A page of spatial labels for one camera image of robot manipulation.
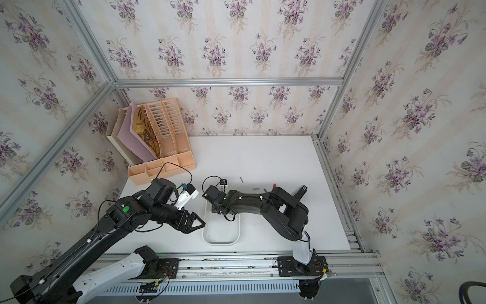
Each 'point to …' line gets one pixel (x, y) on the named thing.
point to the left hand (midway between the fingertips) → (199, 223)
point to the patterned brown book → (146, 131)
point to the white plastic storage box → (218, 230)
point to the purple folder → (133, 142)
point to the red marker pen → (275, 185)
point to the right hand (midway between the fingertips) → (219, 206)
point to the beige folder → (113, 137)
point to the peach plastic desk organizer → (165, 118)
